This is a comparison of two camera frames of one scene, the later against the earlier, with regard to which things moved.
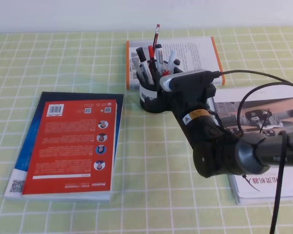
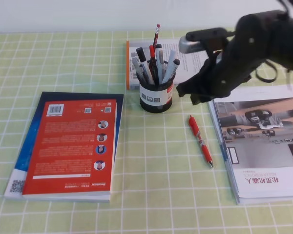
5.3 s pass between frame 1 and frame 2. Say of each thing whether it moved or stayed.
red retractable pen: moved
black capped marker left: stayed
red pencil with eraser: stayed
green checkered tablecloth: stayed
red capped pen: stayed
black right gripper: moved
